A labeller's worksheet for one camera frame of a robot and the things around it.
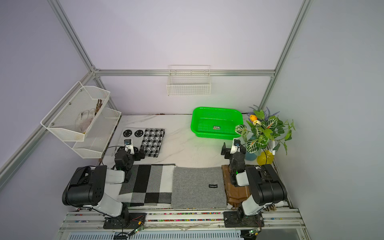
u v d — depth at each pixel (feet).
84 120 2.55
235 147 2.57
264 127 2.26
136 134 3.40
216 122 3.77
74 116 2.59
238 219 2.21
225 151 2.70
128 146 2.64
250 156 2.37
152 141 3.31
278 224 2.42
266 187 1.49
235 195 2.57
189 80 3.14
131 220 2.38
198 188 2.62
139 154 2.84
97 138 3.03
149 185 2.76
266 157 2.86
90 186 1.51
